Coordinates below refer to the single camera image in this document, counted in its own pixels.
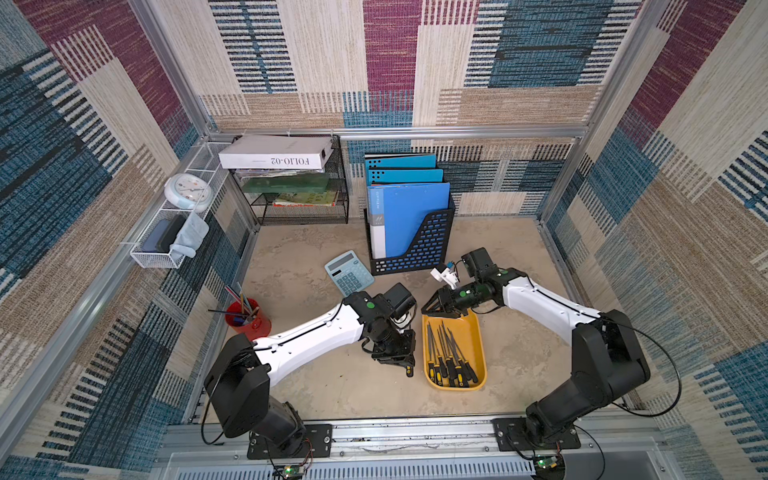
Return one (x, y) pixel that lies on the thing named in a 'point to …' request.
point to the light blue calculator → (349, 273)
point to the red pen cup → (247, 317)
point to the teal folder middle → (392, 176)
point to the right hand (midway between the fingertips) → (425, 310)
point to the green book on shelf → (306, 183)
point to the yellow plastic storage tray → (468, 334)
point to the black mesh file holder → (431, 251)
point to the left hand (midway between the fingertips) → (416, 362)
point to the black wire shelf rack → (315, 196)
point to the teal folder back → (400, 161)
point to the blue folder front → (397, 214)
